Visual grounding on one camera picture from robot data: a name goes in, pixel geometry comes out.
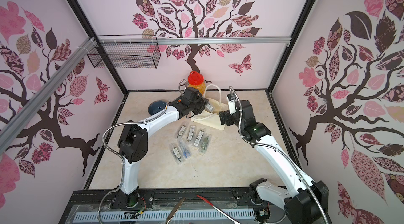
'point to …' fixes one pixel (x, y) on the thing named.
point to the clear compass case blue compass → (185, 150)
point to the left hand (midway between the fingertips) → (209, 103)
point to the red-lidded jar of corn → (197, 80)
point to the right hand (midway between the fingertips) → (229, 107)
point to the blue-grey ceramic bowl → (157, 106)
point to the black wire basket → (125, 51)
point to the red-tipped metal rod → (223, 213)
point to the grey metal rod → (174, 211)
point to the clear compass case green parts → (205, 143)
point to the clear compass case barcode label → (191, 133)
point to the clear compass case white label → (198, 139)
